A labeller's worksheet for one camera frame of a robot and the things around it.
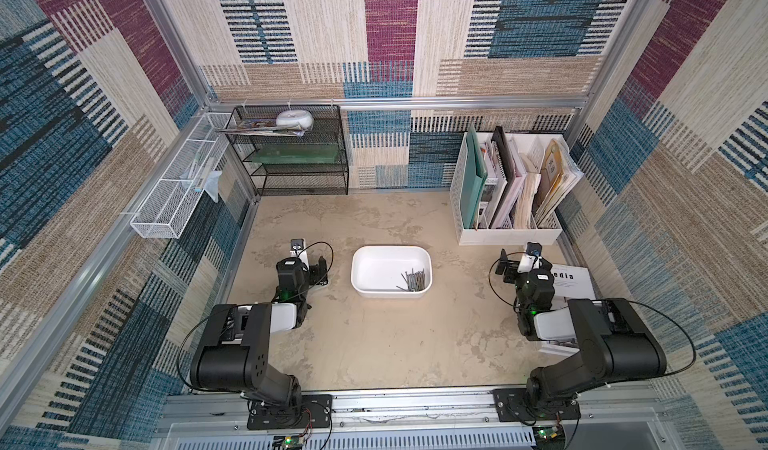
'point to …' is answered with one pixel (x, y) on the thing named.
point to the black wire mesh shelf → (296, 179)
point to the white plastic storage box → (377, 269)
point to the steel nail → (415, 280)
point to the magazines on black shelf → (263, 127)
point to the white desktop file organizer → (507, 188)
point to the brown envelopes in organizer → (557, 176)
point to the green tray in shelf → (296, 153)
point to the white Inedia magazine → (571, 282)
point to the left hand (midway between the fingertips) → (305, 257)
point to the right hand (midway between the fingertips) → (523, 249)
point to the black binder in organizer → (501, 144)
